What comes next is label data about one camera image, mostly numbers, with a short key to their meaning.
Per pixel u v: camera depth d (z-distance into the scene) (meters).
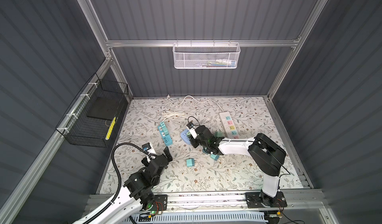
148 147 0.66
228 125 1.00
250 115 1.09
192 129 0.78
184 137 0.94
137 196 0.52
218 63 0.91
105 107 0.76
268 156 0.52
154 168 0.56
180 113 1.08
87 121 0.72
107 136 0.67
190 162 0.85
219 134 0.97
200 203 0.74
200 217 0.77
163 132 0.94
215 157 0.86
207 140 0.70
